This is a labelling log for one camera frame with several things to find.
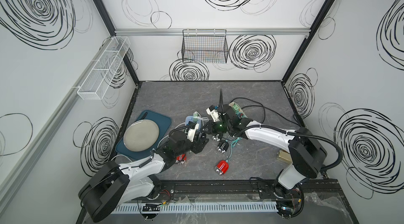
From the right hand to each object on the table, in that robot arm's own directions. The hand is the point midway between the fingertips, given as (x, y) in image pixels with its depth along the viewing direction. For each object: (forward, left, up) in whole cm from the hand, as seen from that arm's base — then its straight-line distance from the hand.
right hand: (201, 130), depth 80 cm
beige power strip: (+17, -21, -6) cm, 28 cm away
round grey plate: (+3, +37, -13) cm, 39 cm away
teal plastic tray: (+10, +24, -12) cm, 29 cm away
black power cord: (+22, -40, -13) cm, 48 cm away
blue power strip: (+13, +9, -11) cm, 19 cm away
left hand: (-3, -2, -4) cm, 6 cm away
